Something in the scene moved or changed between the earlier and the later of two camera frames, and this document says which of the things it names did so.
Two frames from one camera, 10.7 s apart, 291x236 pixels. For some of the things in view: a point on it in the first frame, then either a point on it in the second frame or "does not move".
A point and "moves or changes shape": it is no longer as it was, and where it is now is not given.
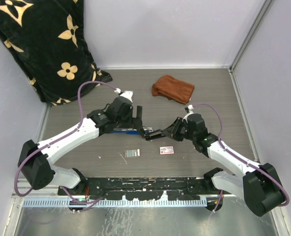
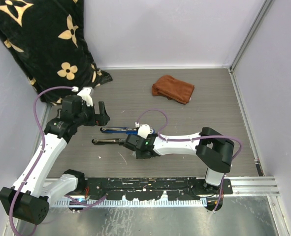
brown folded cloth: [169, 87] does not move
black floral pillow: [48, 38] does not move
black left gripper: [136, 122] to [100, 119]
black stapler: [156, 134] moves or changes shape
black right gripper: [172, 131] to [139, 156]
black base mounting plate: [115, 189] does not move
